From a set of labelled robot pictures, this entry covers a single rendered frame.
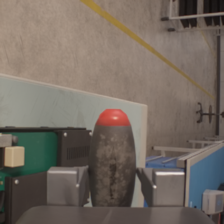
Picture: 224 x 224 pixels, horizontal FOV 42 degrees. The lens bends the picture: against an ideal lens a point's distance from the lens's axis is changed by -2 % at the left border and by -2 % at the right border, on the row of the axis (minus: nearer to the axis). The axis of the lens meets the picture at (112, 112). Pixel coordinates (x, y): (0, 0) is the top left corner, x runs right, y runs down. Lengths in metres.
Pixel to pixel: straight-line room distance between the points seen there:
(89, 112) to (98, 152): 0.35
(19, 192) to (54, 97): 0.15
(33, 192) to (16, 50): 1.50
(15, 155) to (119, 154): 0.18
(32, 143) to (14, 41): 1.47
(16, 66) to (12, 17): 0.29
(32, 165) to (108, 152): 0.23
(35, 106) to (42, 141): 0.05
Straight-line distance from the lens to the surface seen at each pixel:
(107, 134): 0.16
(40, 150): 0.38
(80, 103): 0.48
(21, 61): 1.84
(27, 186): 0.35
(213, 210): 2.32
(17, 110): 0.37
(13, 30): 1.82
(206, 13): 4.40
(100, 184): 0.16
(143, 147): 0.76
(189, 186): 1.76
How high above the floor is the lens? 1.25
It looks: 26 degrees down
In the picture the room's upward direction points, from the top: 91 degrees clockwise
